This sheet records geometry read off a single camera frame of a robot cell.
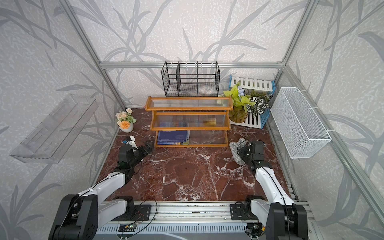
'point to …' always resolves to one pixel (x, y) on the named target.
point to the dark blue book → (172, 135)
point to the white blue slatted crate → (251, 85)
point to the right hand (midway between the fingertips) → (239, 148)
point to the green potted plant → (245, 101)
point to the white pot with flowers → (125, 120)
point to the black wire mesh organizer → (191, 79)
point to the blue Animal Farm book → (173, 143)
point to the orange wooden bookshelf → (207, 118)
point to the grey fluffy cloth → (234, 146)
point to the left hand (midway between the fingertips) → (150, 143)
